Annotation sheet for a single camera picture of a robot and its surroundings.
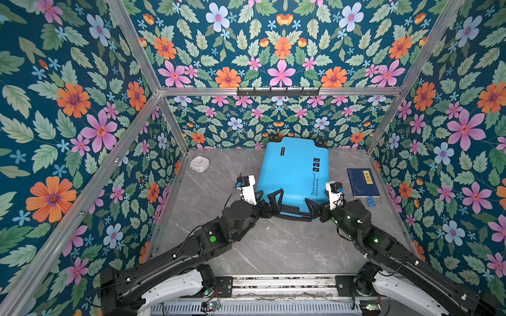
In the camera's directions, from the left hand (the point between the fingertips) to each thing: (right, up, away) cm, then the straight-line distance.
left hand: (280, 191), depth 62 cm
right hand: (+14, -3, +11) cm, 18 cm away
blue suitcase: (+7, +7, +22) cm, 24 cm away
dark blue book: (+47, -1, +42) cm, 63 cm away
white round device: (-42, +10, +46) cm, 64 cm away
